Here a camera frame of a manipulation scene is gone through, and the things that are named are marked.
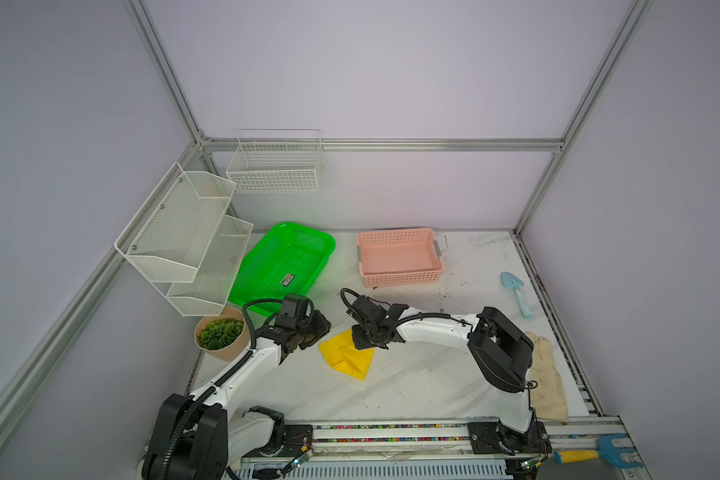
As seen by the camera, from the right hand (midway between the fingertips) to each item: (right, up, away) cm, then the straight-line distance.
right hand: (354, 340), depth 88 cm
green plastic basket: (-28, +23, +23) cm, 43 cm away
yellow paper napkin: (-4, -3, -2) cm, 5 cm away
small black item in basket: (-25, +17, +16) cm, 35 cm away
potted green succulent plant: (-35, +3, -8) cm, 36 cm away
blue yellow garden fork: (+63, -23, -16) cm, 69 cm away
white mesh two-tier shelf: (-51, +29, -1) cm, 58 cm away
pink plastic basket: (+16, +25, +23) cm, 38 cm away
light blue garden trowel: (+55, +17, +16) cm, 59 cm away
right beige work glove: (+53, -14, -8) cm, 56 cm away
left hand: (-7, +5, -3) cm, 9 cm away
